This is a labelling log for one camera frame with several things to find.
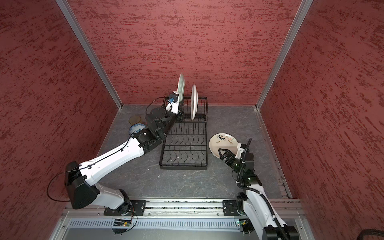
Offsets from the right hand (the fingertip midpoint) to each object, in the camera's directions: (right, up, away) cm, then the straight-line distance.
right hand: (220, 155), depth 85 cm
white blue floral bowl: (-55, +15, +12) cm, 58 cm away
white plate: (+4, +6, +15) cm, 17 cm away
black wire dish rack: (-21, +4, +11) cm, 24 cm away
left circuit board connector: (-52, -32, -12) cm, 63 cm away
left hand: (-22, +29, -16) cm, 40 cm away
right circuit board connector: (+10, -31, -14) cm, 36 cm away
